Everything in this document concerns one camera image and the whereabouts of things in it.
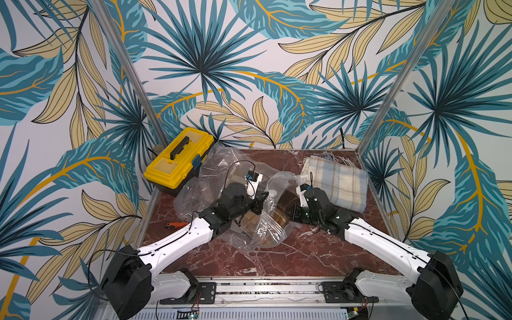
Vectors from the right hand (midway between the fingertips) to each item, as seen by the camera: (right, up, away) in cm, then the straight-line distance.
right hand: (283, 210), depth 80 cm
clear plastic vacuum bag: (-30, +18, +30) cm, 46 cm away
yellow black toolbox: (-46, +20, +12) cm, 52 cm away
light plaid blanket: (+35, +10, +24) cm, 44 cm away
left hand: (-7, +6, -4) cm, 10 cm away
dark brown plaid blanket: (-7, -5, -6) cm, 10 cm away
